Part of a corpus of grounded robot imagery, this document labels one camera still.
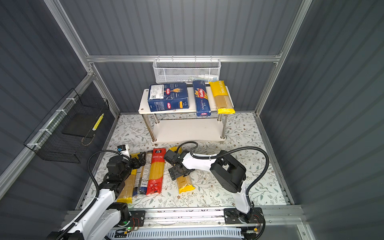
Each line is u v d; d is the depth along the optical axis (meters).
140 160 0.77
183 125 1.09
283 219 0.74
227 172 0.50
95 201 0.52
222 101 0.75
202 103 0.72
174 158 0.71
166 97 0.71
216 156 0.52
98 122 0.78
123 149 0.72
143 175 0.86
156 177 0.86
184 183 0.83
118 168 0.64
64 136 0.72
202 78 0.92
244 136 1.06
